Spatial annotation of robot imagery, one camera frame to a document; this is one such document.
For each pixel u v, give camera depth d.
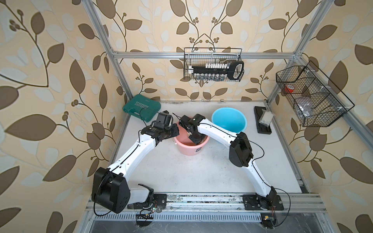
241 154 0.58
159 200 0.75
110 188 0.40
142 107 1.12
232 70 0.84
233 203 0.75
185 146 0.75
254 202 0.72
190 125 0.67
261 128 1.02
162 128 0.62
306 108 0.73
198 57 0.91
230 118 0.89
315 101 0.73
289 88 0.84
